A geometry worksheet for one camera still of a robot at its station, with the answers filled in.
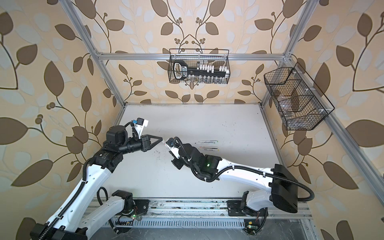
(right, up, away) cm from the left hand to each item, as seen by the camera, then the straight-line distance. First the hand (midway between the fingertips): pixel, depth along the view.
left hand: (161, 139), depth 69 cm
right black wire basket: (+68, +17, +5) cm, 71 cm away
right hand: (+4, -6, +3) cm, 8 cm away
